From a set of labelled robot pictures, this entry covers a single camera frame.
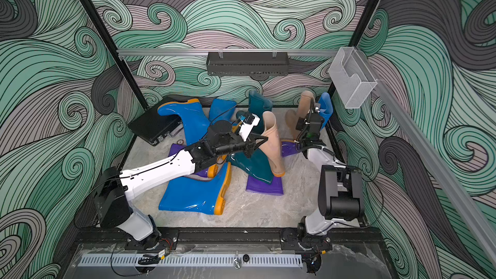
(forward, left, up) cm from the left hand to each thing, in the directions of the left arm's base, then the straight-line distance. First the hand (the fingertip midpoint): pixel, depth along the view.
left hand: (266, 134), depth 67 cm
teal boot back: (+24, +2, -9) cm, 25 cm away
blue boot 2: (+19, -28, -5) cm, 34 cm away
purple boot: (-8, -6, -30) cm, 31 cm away
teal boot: (0, +2, -23) cm, 23 cm away
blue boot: (+27, +35, -25) cm, 51 cm away
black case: (+25, +59, -28) cm, 70 cm away
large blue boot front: (-12, +27, -29) cm, 41 cm away
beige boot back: (+25, -21, -12) cm, 35 cm away
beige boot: (-3, -2, -4) cm, 6 cm away
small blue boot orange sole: (+41, +22, -30) cm, 56 cm away
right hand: (+21, -22, -12) cm, 32 cm away
